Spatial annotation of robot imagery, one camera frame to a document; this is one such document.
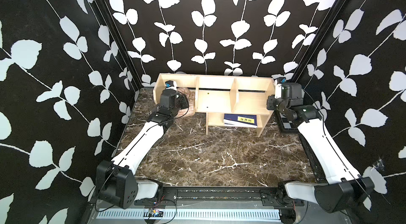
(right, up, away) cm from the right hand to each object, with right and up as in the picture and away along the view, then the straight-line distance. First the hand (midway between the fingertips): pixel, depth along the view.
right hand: (268, 94), depth 77 cm
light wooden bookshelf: (-25, -1, +6) cm, 26 cm away
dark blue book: (-12, -14, +9) cm, 21 cm away
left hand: (-41, +1, +3) cm, 41 cm away
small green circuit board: (-54, -55, -5) cm, 78 cm away
